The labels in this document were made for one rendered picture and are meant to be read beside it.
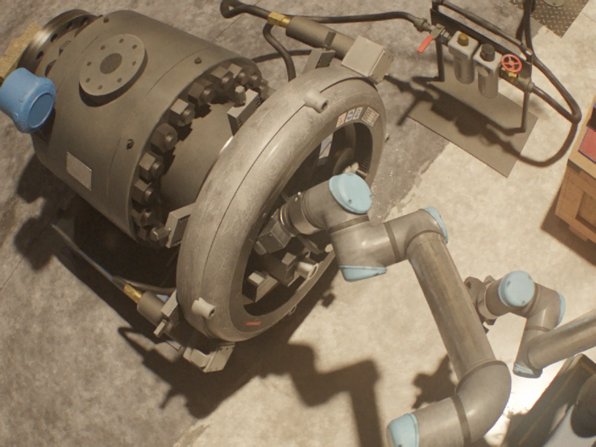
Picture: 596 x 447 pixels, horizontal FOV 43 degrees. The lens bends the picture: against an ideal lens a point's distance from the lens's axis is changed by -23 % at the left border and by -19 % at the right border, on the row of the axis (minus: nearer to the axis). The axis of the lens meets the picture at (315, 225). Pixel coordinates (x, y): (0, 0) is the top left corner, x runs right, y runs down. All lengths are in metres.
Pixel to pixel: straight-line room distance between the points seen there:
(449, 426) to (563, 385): 0.98
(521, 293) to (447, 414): 0.58
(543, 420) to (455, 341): 0.83
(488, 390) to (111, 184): 1.18
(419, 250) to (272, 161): 0.36
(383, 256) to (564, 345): 0.50
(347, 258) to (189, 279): 0.36
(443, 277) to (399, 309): 1.03
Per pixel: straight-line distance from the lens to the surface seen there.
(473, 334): 1.67
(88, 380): 2.98
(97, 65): 2.31
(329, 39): 2.19
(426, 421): 1.52
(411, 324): 2.80
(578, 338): 1.79
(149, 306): 2.44
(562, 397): 2.44
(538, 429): 2.42
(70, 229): 2.87
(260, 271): 2.17
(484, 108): 3.11
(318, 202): 1.96
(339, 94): 2.09
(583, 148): 2.56
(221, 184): 1.96
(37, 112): 2.28
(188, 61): 2.28
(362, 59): 2.25
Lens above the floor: 2.69
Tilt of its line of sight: 66 degrees down
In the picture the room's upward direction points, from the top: 17 degrees counter-clockwise
